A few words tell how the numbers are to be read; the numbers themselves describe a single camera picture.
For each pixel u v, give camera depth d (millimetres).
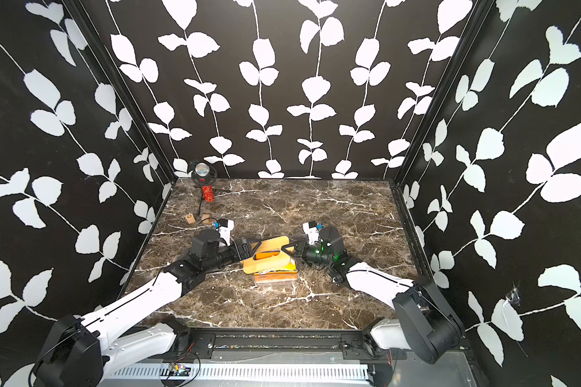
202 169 910
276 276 839
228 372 701
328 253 652
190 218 1035
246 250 716
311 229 785
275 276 839
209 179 948
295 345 750
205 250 614
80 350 390
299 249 716
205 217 1033
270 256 819
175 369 702
